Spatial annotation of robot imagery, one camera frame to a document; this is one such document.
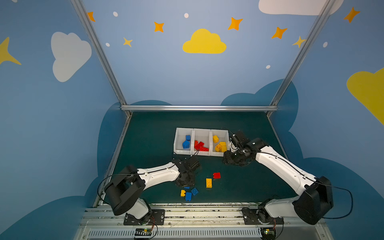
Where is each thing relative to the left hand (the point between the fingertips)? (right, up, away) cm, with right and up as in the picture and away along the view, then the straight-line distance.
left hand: (191, 182), depth 85 cm
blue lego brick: (-3, +21, +11) cm, 24 cm away
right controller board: (+39, -21, -12) cm, 46 cm away
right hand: (+20, +14, -4) cm, 25 cm away
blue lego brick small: (-2, -2, -2) cm, 4 cm away
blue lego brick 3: (+2, -4, -3) cm, 5 cm away
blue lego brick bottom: (-1, -6, -4) cm, 7 cm away
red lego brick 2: (+6, +20, +16) cm, 27 cm away
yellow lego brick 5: (+10, -1, 0) cm, 10 cm away
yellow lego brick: (+17, +24, +18) cm, 34 cm away
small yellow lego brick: (-4, -5, -3) cm, 7 cm away
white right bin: (+20, +22, +17) cm, 34 cm away
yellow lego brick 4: (+21, +21, +13) cm, 33 cm away
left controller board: (-24, -21, -12) cm, 34 cm away
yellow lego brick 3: (+18, +18, +13) cm, 29 cm away
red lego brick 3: (+16, +3, +4) cm, 16 cm away
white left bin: (-9, +25, +22) cm, 35 cm away
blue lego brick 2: (-3, +25, +20) cm, 32 cm away
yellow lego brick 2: (+21, +19, +14) cm, 31 cm away
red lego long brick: (+8, +17, +13) cm, 23 cm away
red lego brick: (+3, +22, +16) cm, 27 cm away
